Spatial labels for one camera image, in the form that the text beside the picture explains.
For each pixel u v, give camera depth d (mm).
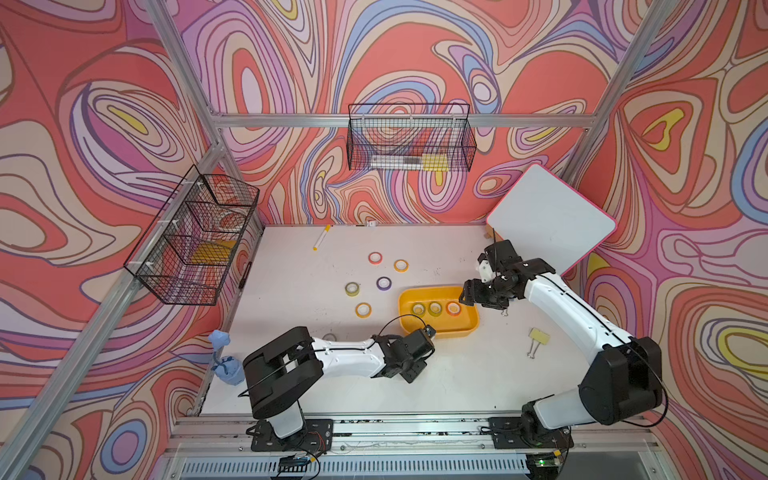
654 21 702
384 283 1022
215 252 716
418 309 955
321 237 1158
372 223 1190
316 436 722
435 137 964
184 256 736
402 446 729
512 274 598
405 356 652
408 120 882
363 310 959
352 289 1013
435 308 959
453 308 957
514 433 720
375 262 1089
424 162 819
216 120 883
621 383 420
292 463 704
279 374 453
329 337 885
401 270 1074
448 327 949
